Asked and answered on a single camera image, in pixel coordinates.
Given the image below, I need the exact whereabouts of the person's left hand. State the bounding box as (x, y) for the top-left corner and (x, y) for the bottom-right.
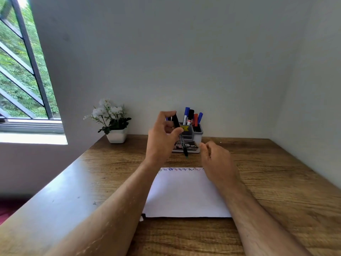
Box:
(145, 111), (184, 168)

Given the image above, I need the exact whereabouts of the person's right hand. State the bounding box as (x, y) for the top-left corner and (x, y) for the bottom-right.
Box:
(199, 140), (240, 192)

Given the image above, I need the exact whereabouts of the white paper sheet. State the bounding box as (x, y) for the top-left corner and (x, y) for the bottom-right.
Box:
(142, 167), (232, 218)

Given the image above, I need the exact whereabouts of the person's right forearm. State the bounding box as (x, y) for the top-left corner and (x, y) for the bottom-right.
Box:
(221, 181), (312, 256)

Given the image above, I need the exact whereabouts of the person's left forearm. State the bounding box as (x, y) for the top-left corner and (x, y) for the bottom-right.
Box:
(45, 160), (160, 256)

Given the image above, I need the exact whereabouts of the grey white desk organizer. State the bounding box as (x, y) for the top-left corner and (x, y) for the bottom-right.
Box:
(172, 122), (204, 154)

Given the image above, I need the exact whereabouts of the white square flower pot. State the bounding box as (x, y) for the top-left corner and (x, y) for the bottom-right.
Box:
(106, 128), (128, 144)

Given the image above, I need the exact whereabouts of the artificial white flower plant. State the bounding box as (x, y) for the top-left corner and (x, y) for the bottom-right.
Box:
(83, 98), (132, 135)

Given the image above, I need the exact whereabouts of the window with dark bars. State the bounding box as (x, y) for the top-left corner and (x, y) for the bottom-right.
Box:
(0, 0), (64, 134)

